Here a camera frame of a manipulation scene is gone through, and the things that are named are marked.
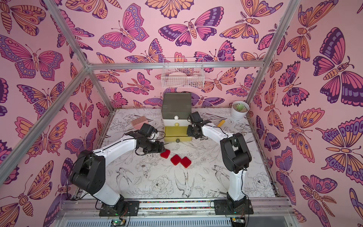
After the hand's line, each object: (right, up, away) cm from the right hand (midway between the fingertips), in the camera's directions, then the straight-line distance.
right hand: (187, 133), depth 97 cm
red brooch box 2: (-1, -18, -7) cm, 19 cm away
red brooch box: (-7, -16, -6) cm, 19 cm away
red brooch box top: (-14, -13, -5) cm, 20 cm away
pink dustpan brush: (-38, +7, +13) cm, 41 cm away
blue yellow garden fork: (+27, +7, +15) cm, 32 cm away
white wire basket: (-5, +41, -3) cm, 41 cm away
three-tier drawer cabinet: (-9, +15, +20) cm, 26 cm away
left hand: (-16, -9, -7) cm, 20 cm away
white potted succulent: (+39, +18, +9) cm, 44 cm away
